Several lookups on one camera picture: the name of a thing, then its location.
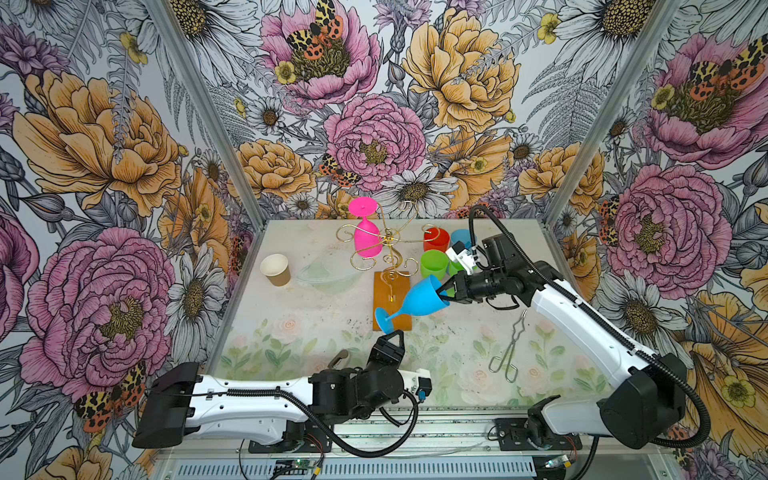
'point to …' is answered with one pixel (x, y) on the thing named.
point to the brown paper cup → (276, 268)
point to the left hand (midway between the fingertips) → (389, 337)
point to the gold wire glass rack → (381, 252)
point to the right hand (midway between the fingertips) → (439, 304)
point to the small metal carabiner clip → (337, 360)
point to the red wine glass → (436, 238)
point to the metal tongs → (495, 363)
